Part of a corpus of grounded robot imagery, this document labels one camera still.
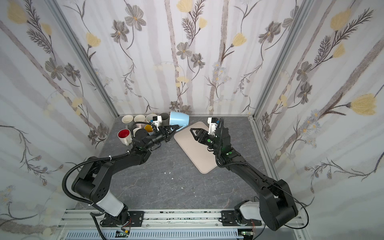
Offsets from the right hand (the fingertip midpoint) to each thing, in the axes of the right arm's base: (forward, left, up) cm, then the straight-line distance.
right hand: (194, 130), depth 74 cm
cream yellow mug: (+28, +33, -24) cm, 49 cm away
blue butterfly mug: (+3, +24, -3) cm, 25 cm away
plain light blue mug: (+9, +9, -2) cm, 13 cm away
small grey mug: (+25, +49, -24) cm, 60 cm away
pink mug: (+27, +41, -25) cm, 55 cm away
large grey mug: (+9, +16, -3) cm, 19 cm away
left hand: (+2, +8, -1) cm, 8 cm away
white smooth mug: (+10, +47, -25) cm, 54 cm away
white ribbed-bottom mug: (+15, +41, -24) cm, 50 cm away
